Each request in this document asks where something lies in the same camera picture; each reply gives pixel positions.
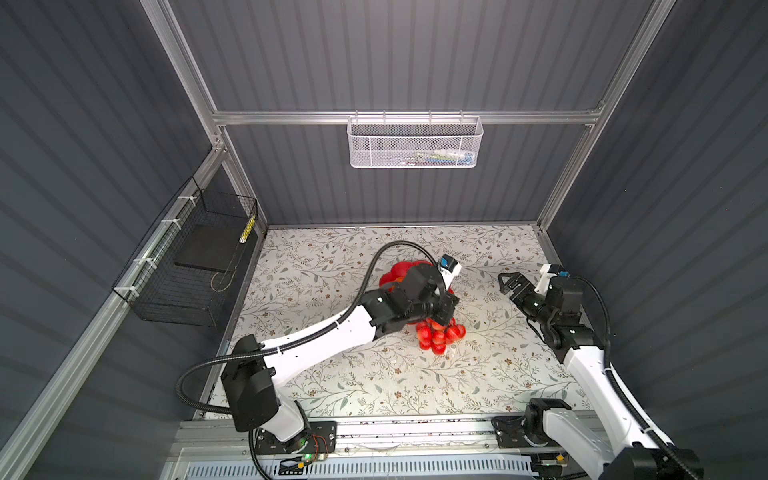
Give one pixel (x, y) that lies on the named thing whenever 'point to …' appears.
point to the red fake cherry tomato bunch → (434, 336)
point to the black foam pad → (212, 247)
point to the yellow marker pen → (247, 230)
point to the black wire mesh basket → (184, 272)
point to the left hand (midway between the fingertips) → (460, 299)
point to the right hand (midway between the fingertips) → (512, 285)
